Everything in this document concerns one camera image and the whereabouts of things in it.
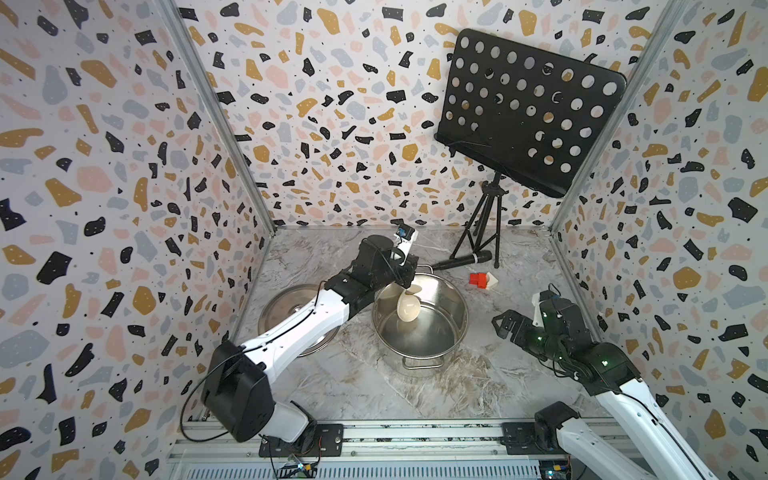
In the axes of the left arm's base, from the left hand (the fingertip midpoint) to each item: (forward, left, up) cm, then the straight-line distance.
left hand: (419, 256), depth 77 cm
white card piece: (+10, -27, -25) cm, 38 cm away
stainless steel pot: (-4, -8, -28) cm, 29 cm away
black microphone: (+21, -18, -28) cm, 39 cm away
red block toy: (+12, -23, -27) cm, 38 cm away
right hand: (-16, -21, -8) cm, 27 cm away
